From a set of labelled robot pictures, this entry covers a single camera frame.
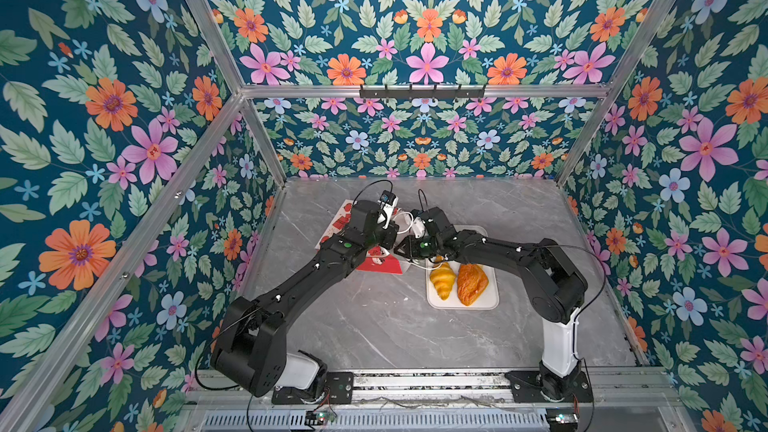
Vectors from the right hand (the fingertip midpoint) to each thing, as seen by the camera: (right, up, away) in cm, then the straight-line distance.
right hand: (396, 247), depth 90 cm
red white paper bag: (-5, -3, -6) cm, 8 cm away
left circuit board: (-19, -38, -20) cm, 47 cm away
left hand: (+1, +10, -8) cm, 13 cm away
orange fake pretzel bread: (+23, -10, -4) cm, 25 cm away
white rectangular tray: (+28, -15, -2) cm, 32 cm away
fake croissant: (+14, -9, -2) cm, 17 cm away
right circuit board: (+40, -38, -20) cm, 59 cm away
